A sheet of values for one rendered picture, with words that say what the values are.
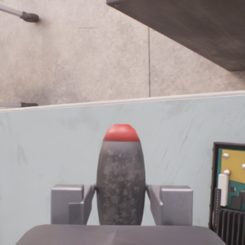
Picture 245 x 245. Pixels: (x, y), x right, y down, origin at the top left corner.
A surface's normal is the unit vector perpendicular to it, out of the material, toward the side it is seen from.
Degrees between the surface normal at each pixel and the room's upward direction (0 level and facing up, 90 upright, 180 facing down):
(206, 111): 0
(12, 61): 0
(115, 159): 22
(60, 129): 0
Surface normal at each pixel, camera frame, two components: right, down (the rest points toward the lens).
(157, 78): -0.56, -0.02
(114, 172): -0.22, -0.14
